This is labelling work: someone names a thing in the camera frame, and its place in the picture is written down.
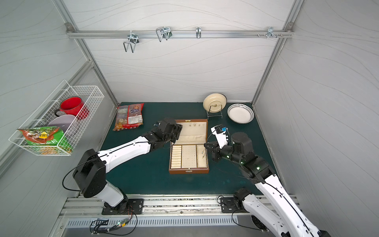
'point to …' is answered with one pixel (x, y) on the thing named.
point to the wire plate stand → (208, 115)
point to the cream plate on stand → (214, 102)
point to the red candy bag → (129, 117)
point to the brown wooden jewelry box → (188, 155)
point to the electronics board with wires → (99, 226)
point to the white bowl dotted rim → (240, 113)
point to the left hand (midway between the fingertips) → (185, 126)
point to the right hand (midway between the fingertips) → (206, 143)
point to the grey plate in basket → (63, 121)
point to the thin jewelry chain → (202, 152)
